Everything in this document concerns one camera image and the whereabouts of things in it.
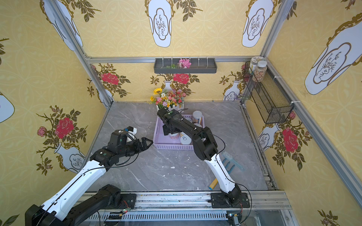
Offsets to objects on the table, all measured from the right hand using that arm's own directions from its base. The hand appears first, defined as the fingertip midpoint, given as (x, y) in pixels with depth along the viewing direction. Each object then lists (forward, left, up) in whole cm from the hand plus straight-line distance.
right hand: (176, 128), depth 100 cm
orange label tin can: (-10, -7, +1) cm, 12 cm away
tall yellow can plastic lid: (+5, -14, +9) cm, 18 cm away
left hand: (-18, +16, +12) cm, 27 cm away
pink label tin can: (-8, +1, +2) cm, 8 cm away
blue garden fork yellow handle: (-33, -25, -3) cm, 42 cm away
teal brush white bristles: (-19, -35, -3) cm, 41 cm away
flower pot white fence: (+16, +4, +12) cm, 20 cm away
